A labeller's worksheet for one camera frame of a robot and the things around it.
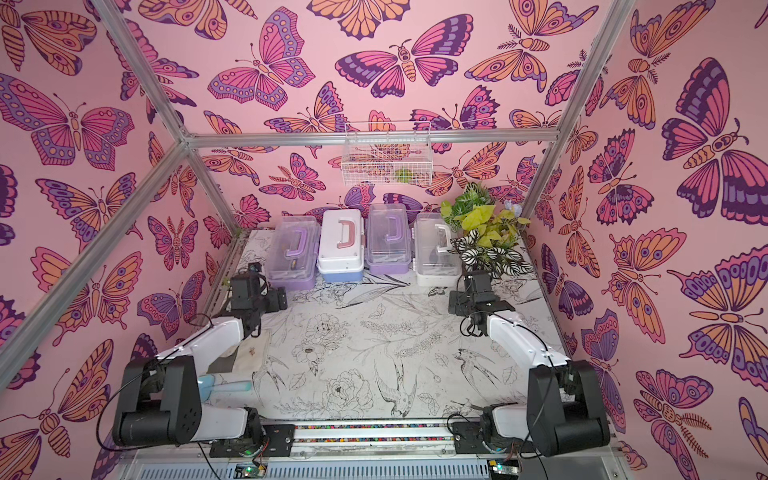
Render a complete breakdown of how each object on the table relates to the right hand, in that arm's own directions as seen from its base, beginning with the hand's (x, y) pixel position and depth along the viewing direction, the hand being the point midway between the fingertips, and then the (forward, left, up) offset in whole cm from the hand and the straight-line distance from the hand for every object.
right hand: (474, 299), depth 90 cm
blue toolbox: (+18, +42, +3) cm, 46 cm away
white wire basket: (+38, +27, +26) cm, 53 cm away
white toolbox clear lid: (+14, +10, -1) cm, 18 cm away
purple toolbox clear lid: (+22, +26, +3) cm, 34 cm away
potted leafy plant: (+12, -2, +16) cm, 20 cm away
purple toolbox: (+15, +58, +3) cm, 60 cm away
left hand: (+2, +63, 0) cm, 63 cm away
